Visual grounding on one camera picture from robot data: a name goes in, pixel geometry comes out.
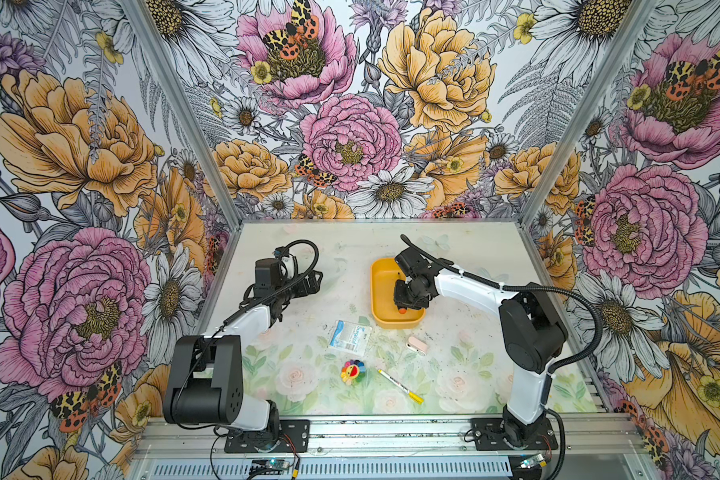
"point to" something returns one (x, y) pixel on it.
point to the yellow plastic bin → (384, 274)
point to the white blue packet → (350, 337)
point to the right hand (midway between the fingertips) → (400, 310)
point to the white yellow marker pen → (400, 386)
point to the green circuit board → (276, 464)
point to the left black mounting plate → (287, 436)
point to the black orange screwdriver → (402, 310)
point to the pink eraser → (417, 345)
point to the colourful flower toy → (353, 372)
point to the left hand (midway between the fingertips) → (310, 284)
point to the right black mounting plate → (492, 434)
